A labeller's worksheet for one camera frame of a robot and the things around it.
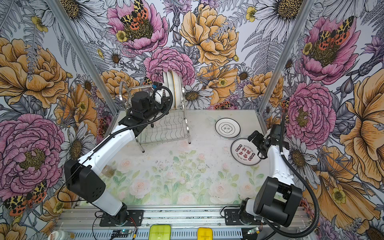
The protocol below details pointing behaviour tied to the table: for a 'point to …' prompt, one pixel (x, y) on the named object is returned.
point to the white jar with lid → (61, 235)
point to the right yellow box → (205, 233)
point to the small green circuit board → (120, 233)
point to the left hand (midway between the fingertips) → (170, 100)
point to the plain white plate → (244, 152)
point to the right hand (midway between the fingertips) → (253, 145)
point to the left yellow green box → (160, 232)
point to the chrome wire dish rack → (174, 125)
